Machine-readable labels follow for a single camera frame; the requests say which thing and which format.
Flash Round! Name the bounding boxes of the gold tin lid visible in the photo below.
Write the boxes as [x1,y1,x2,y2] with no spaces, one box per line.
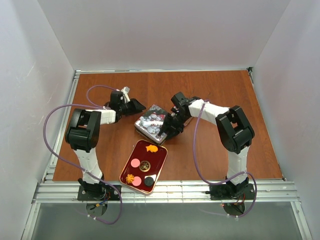
[134,104,168,128]

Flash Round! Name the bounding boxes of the gold square cookie tin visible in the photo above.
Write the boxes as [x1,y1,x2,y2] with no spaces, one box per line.
[135,125,168,145]

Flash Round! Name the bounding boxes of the dark red serving tray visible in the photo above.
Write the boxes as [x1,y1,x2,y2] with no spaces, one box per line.
[119,139,168,195]

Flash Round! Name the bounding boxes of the metal serving tongs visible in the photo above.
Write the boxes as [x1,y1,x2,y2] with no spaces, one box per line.
[182,96,208,127]

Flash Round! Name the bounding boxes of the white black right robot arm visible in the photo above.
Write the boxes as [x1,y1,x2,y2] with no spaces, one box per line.
[159,92,255,198]

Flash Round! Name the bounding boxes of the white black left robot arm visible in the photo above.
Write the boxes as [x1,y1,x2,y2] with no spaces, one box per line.
[65,87,146,199]

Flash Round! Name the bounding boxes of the orange fish-shaped cookie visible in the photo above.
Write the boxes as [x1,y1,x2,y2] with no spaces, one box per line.
[145,144,159,153]

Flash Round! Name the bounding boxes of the pink round cookie upper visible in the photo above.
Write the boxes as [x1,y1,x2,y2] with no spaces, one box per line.
[130,158,141,168]

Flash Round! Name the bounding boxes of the pink round cookie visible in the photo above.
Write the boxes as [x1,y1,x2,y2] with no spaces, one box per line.
[130,158,141,168]
[132,176,142,187]

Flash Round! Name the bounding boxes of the black round cookie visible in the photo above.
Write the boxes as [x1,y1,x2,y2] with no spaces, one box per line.
[144,176,154,187]

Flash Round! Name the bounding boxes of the pink round cookie lower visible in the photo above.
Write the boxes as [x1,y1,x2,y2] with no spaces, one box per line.
[132,176,142,187]

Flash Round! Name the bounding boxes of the orange swirl cookie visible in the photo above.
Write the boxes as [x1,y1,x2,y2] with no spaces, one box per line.
[125,174,135,184]

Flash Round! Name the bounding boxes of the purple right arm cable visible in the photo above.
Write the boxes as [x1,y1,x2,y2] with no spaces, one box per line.
[193,99,257,218]

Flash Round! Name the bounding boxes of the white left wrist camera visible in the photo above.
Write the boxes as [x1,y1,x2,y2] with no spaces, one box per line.
[120,86,131,103]

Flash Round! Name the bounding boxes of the aluminium front frame rail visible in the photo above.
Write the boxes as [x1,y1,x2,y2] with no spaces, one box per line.
[32,179,300,204]

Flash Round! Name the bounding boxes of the aluminium frame rail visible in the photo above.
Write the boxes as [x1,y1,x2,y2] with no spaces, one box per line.
[32,179,300,204]
[246,66,254,85]
[41,70,82,183]

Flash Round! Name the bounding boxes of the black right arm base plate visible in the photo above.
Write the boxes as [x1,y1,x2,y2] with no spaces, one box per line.
[205,183,255,200]

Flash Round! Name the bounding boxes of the aluminium right frame rail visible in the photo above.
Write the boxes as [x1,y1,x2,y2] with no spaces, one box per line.
[246,66,254,85]

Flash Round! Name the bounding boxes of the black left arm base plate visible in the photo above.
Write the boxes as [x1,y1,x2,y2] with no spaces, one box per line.
[77,185,122,201]

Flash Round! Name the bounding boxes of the aluminium left frame rail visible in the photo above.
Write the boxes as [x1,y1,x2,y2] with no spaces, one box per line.
[41,70,82,183]

